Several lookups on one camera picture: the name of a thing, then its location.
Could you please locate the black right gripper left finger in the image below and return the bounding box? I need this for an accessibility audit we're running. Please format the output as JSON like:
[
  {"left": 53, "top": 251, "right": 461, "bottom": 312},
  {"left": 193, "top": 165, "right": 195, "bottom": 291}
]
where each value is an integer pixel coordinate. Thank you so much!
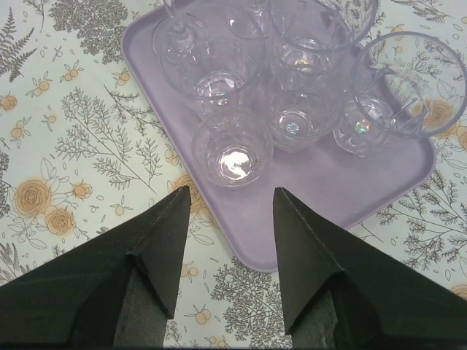
[{"left": 1, "top": 186, "right": 190, "bottom": 346}]

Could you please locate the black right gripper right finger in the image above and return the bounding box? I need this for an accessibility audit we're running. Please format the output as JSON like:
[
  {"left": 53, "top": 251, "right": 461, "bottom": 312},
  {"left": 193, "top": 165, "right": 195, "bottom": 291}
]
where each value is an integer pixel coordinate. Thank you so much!
[{"left": 273, "top": 187, "right": 466, "bottom": 346}]

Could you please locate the small clear shot glass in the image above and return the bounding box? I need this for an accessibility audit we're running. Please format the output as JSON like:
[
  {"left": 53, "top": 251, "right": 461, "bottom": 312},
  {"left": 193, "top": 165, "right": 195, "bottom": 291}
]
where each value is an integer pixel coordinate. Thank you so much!
[{"left": 191, "top": 109, "right": 274, "bottom": 187}]

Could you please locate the small clear tumbler front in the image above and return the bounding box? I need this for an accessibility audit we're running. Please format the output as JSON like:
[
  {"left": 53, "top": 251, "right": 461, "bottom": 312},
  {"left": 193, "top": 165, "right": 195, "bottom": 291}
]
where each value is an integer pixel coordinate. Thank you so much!
[{"left": 264, "top": 69, "right": 344, "bottom": 153}]

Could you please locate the clear faceted tumbler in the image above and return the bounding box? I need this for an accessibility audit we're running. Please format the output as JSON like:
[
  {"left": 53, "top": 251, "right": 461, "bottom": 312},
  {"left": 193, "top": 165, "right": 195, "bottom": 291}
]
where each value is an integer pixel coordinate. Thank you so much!
[
  {"left": 153, "top": 9, "right": 265, "bottom": 119},
  {"left": 268, "top": 1, "right": 377, "bottom": 92}
]

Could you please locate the tall clear champagne flute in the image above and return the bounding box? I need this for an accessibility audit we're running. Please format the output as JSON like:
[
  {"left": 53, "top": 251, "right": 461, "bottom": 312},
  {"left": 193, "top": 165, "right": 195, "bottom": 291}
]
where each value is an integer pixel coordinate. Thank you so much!
[{"left": 155, "top": 1, "right": 209, "bottom": 65}]

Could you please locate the clear wine glass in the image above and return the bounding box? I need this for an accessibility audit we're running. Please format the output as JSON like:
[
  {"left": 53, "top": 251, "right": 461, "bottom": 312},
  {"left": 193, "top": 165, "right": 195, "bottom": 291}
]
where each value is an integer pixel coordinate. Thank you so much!
[{"left": 226, "top": 0, "right": 269, "bottom": 39}]

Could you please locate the lavender plastic tray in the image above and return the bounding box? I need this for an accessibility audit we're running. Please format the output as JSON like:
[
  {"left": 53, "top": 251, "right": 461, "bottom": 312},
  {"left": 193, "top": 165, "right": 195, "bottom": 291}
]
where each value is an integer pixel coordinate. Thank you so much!
[{"left": 121, "top": 9, "right": 436, "bottom": 272}]

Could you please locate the floral patterned table mat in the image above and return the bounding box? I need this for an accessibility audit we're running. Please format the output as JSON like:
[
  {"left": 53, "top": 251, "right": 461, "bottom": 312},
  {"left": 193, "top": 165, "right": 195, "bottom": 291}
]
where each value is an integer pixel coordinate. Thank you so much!
[{"left": 1, "top": 1, "right": 466, "bottom": 349}]

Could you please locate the small clear glass left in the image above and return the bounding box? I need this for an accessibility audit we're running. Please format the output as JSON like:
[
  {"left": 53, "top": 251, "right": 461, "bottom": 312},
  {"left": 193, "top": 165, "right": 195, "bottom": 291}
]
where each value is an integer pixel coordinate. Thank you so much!
[{"left": 333, "top": 31, "right": 466, "bottom": 157}]

